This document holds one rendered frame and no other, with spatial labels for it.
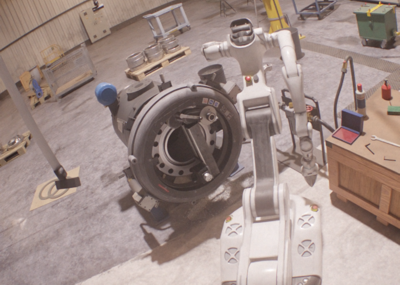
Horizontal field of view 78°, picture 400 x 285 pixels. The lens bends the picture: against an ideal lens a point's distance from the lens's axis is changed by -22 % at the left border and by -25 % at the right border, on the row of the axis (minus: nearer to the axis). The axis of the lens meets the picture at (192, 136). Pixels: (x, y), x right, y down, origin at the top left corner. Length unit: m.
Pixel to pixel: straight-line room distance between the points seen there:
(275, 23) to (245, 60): 3.62
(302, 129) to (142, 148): 0.86
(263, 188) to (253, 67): 0.63
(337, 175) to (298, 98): 0.74
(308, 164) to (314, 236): 0.38
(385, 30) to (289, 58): 3.04
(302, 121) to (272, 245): 0.59
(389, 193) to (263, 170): 0.78
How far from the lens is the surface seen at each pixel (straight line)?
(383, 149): 1.78
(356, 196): 2.00
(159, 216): 2.43
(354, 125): 1.93
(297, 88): 1.44
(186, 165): 2.05
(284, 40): 1.64
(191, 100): 1.78
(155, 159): 1.93
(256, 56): 1.67
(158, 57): 6.07
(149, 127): 1.72
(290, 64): 1.48
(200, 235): 2.20
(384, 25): 4.39
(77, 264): 2.60
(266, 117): 1.58
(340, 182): 2.05
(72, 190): 3.52
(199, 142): 1.86
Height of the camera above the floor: 1.58
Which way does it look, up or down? 29 degrees down
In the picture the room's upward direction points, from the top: 23 degrees counter-clockwise
